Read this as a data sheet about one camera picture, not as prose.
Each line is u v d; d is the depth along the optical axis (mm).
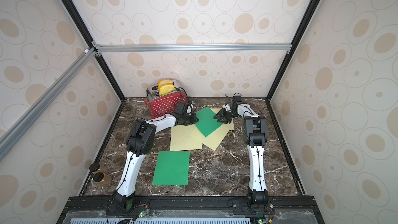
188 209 731
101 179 739
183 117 872
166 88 975
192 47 924
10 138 507
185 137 992
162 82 1014
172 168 861
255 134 659
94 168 827
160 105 972
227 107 1029
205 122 1066
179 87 1001
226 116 972
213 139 980
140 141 605
